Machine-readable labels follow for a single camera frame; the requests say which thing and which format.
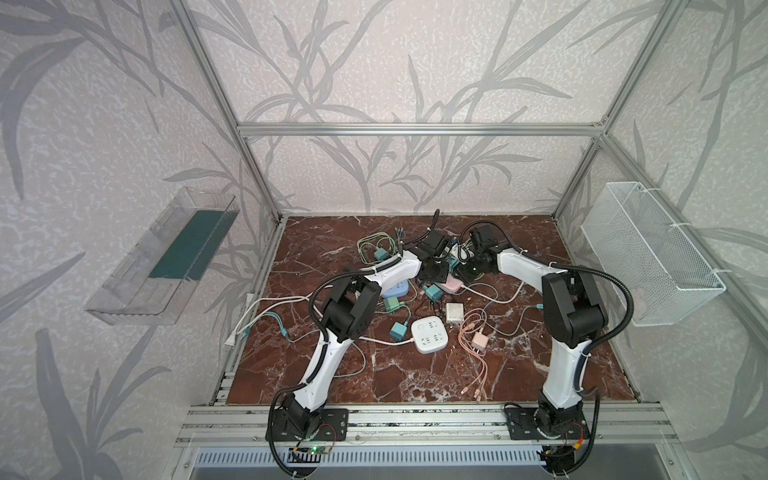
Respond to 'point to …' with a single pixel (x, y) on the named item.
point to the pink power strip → (452, 283)
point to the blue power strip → (399, 289)
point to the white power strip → (429, 334)
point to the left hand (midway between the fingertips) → (446, 268)
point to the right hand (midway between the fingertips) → (459, 260)
